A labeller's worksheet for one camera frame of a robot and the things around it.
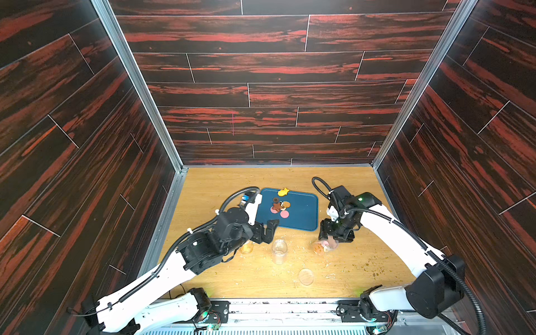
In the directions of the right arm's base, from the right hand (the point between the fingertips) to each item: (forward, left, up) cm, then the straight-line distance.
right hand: (330, 236), depth 80 cm
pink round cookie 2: (+18, +23, -11) cm, 31 cm away
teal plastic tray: (+19, +8, -12) cm, 24 cm away
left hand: (-3, +23, +16) cm, 28 cm away
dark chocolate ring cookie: (+25, +22, -11) cm, 35 cm away
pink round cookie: (+16, +17, -11) cm, 26 cm away
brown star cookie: (+20, +21, -10) cm, 31 cm away
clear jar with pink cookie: (-6, +4, +3) cm, 7 cm away
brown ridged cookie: (+22, +16, -11) cm, 29 cm away
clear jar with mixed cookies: (-2, +19, -12) cm, 23 cm away
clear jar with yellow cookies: (-2, +33, -9) cm, 34 cm away
